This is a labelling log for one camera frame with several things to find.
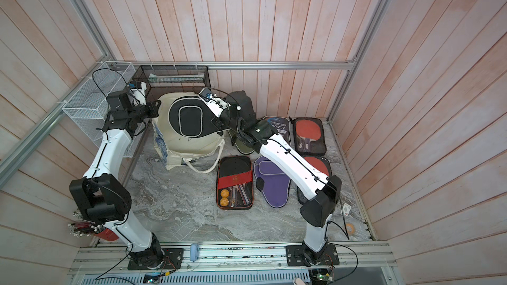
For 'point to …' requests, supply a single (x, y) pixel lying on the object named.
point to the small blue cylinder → (194, 252)
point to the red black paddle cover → (234, 183)
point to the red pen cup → (89, 228)
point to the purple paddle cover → (272, 181)
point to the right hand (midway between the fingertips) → (210, 104)
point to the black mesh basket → (160, 80)
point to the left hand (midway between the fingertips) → (161, 103)
